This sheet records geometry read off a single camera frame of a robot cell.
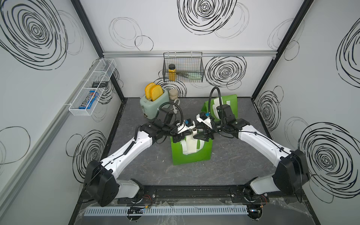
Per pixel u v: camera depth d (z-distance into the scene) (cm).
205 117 64
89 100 72
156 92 99
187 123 62
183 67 89
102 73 85
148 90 96
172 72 85
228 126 63
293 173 42
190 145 75
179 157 78
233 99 91
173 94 118
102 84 79
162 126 59
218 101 91
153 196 73
